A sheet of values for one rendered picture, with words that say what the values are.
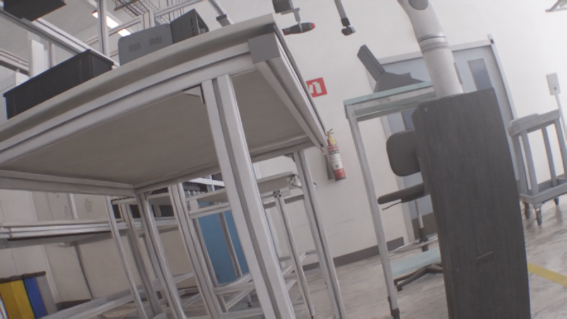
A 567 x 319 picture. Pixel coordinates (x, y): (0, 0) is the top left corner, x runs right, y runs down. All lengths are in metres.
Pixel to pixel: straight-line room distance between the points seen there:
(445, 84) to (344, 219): 6.48
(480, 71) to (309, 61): 2.17
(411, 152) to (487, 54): 4.30
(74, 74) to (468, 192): 1.00
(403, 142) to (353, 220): 3.75
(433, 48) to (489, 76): 6.80
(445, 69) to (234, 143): 0.79
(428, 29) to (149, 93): 0.87
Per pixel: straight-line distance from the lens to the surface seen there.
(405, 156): 4.56
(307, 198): 2.98
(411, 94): 3.18
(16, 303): 7.33
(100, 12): 3.25
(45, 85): 1.50
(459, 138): 1.73
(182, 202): 4.37
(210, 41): 1.19
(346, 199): 8.23
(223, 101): 1.19
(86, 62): 1.45
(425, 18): 1.86
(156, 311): 5.10
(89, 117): 1.26
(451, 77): 1.83
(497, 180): 1.75
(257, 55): 1.17
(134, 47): 1.73
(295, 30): 1.74
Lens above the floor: 0.68
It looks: 4 degrees up
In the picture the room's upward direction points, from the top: 15 degrees counter-clockwise
